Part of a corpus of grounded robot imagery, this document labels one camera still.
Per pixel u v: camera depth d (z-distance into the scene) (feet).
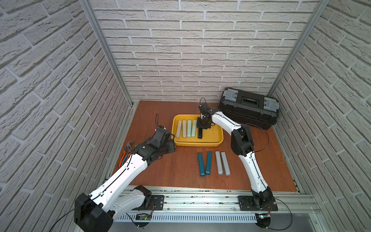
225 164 2.79
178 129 3.29
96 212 1.21
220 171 2.72
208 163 2.80
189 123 3.38
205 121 2.99
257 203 2.12
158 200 2.44
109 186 1.38
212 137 3.22
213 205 2.45
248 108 3.12
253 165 2.11
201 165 2.79
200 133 3.23
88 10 2.31
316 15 2.37
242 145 2.11
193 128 3.29
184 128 3.29
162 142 1.93
